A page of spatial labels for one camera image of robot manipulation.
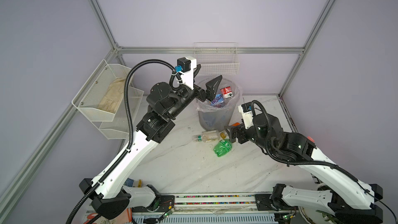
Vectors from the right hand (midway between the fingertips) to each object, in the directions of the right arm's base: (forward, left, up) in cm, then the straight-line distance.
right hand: (231, 123), depth 63 cm
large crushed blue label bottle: (+26, +4, -13) cm, 29 cm away
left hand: (+6, +9, +22) cm, 24 cm away
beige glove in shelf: (+15, +59, -2) cm, 61 cm away
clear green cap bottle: (+12, +11, -32) cm, 36 cm away
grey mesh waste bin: (+19, +4, -19) cm, 27 cm away
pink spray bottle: (+6, -47, -23) cm, 53 cm away
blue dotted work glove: (-15, +51, -32) cm, 62 cm away
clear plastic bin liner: (+26, -1, -12) cm, 29 cm away
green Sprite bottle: (+5, +1, -31) cm, 32 cm away
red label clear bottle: (+28, -1, -9) cm, 30 cm away
